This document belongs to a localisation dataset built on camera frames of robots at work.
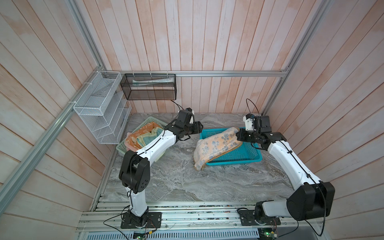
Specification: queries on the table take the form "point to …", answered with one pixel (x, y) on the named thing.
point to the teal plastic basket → (246, 152)
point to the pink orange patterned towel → (130, 142)
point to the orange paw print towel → (215, 145)
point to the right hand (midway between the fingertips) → (236, 133)
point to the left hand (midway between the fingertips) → (200, 129)
